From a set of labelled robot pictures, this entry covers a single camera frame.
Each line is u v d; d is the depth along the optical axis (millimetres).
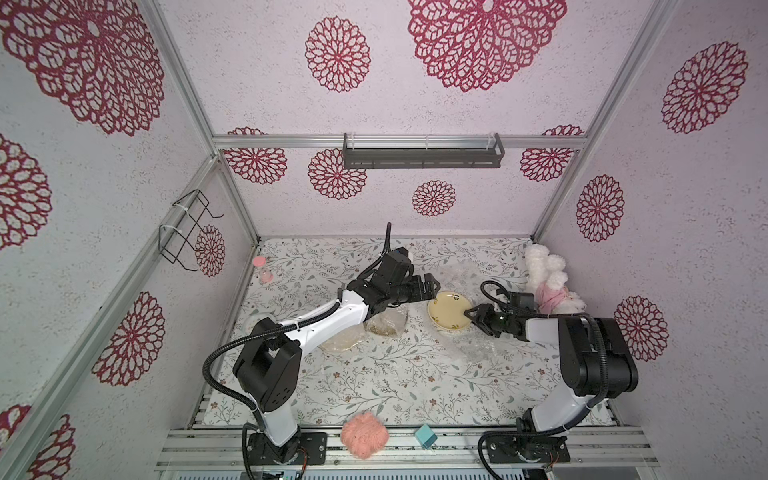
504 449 734
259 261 1003
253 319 947
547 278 922
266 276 1066
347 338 884
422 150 925
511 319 777
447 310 966
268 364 454
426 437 743
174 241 747
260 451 729
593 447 760
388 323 911
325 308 541
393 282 664
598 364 446
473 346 919
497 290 922
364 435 712
